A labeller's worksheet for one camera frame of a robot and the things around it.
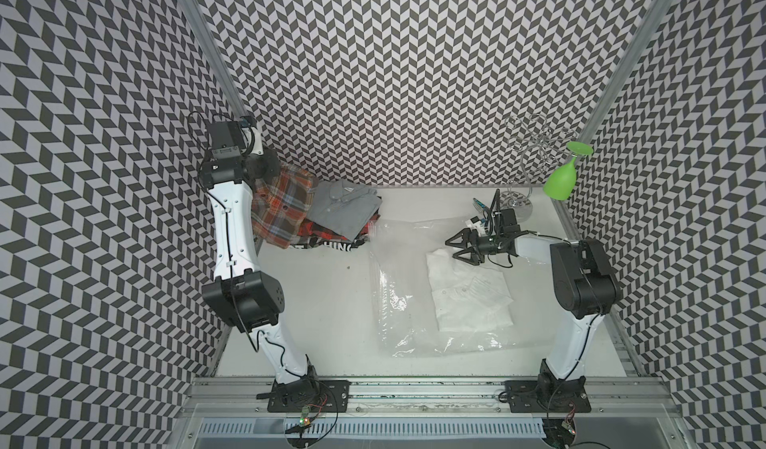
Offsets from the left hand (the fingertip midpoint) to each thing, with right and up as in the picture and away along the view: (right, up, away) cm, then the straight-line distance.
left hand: (273, 160), depth 79 cm
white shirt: (+54, -40, +10) cm, 68 cm away
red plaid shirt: (+4, -19, +20) cm, 28 cm away
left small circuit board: (+12, -62, -12) cm, 64 cm away
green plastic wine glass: (+81, -6, +8) cm, 82 cm away
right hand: (+50, -26, +14) cm, 58 cm away
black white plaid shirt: (+6, -24, +20) cm, 32 cm away
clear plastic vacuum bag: (+43, -42, +9) cm, 61 cm away
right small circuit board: (+72, -66, -10) cm, 98 cm away
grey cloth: (+15, -13, +22) cm, 30 cm away
